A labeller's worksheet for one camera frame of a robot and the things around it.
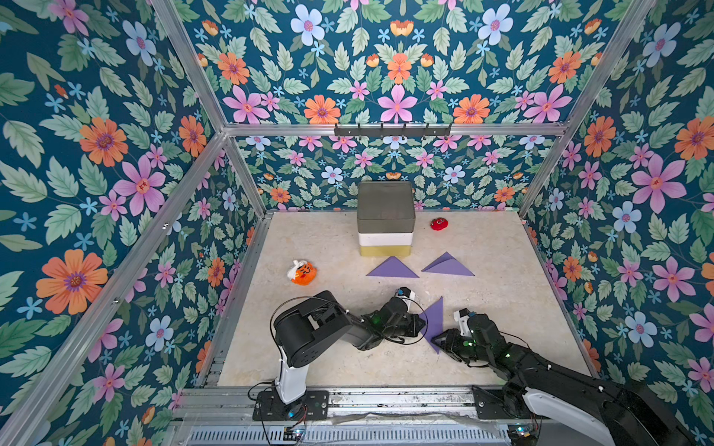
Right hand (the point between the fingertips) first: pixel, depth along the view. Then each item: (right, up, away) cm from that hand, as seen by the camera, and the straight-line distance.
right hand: (433, 343), depth 82 cm
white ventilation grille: (-9, -19, -12) cm, 24 cm away
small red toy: (+8, +37, +30) cm, 49 cm away
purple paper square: (-11, +21, +21) cm, 31 cm away
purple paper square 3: (+1, +5, +6) cm, 8 cm away
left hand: (0, +5, +4) cm, 6 cm away
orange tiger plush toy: (-43, +20, +13) cm, 49 cm away
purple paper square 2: (+9, +22, +16) cm, 28 cm away
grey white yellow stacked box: (-14, +39, +9) cm, 42 cm away
